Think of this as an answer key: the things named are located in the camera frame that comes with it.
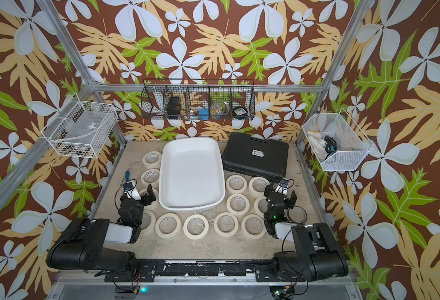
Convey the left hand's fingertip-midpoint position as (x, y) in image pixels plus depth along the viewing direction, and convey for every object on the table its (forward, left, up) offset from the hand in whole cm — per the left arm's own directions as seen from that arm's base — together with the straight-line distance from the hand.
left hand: (141, 185), depth 89 cm
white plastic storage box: (+11, -23, -8) cm, 27 cm away
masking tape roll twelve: (-6, -59, -8) cm, 60 cm away
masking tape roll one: (+11, +1, -10) cm, 15 cm away
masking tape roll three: (-8, -7, -4) cm, 11 cm away
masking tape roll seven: (+6, -47, -9) cm, 49 cm away
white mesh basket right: (+13, -92, +17) cm, 95 cm away
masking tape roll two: (+23, +3, -9) cm, 25 cm away
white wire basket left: (+14, +22, +24) cm, 35 cm away
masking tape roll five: (-16, -54, -9) cm, 57 cm away
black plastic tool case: (+19, -59, -3) cm, 62 cm away
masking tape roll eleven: (-16, -41, -9) cm, 45 cm away
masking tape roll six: (-5, -47, -9) cm, 49 cm away
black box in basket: (+37, -13, +18) cm, 44 cm away
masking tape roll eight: (-16, -5, -7) cm, 18 cm away
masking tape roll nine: (-17, -14, -8) cm, 24 cm away
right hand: (0, -68, 0) cm, 68 cm away
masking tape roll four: (+6, -59, -10) cm, 60 cm away
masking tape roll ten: (-17, -27, -10) cm, 33 cm away
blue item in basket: (+30, -30, +19) cm, 47 cm away
